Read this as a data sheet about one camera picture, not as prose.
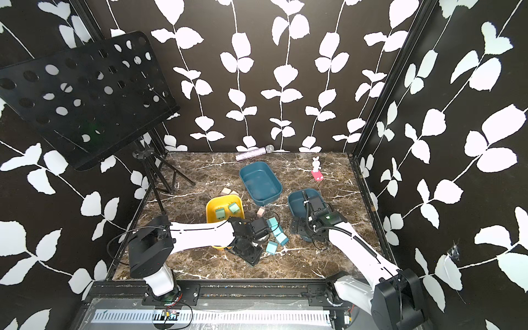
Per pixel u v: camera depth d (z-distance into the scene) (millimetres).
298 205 1012
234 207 954
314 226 591
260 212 925
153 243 489
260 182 1104
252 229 662
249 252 720
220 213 941
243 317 703
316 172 1108
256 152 1187
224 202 982
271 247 838
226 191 1012
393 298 390
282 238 859
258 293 751
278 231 873
